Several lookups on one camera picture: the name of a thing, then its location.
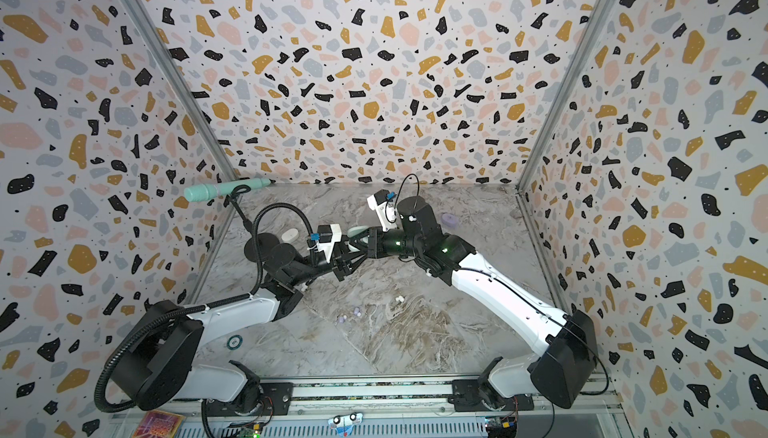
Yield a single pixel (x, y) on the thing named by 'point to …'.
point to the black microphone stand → (267, 240)
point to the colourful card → (158, 424)
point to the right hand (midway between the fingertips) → (349, 239)
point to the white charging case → (289, 235)
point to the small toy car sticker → (343, 423)
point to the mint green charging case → (356, 230)
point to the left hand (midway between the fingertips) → (372, 243)
